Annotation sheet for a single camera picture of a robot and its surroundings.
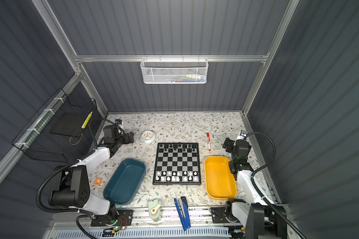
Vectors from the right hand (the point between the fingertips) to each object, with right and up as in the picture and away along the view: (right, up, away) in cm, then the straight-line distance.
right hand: (239, 140), depth 84 cm
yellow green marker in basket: (-84, +11, -5) cm, 84 cm away
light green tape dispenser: (-46, -31, -14) cm, 57 cm away
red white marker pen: (-14, -2, +18) cm, 23 cm away
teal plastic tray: (-66, -25, 0) cm, 71 cm away
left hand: (-69, +4, +8) cm, 69 cm away
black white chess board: (-36, -15, +7) cm, 39 cm away
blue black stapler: (-33, -32, -8) cm, 47 cm away
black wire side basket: (-91, +5, -10) cm, 92 cm away
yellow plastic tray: (-11, -24, 0) cm, 26 cm away
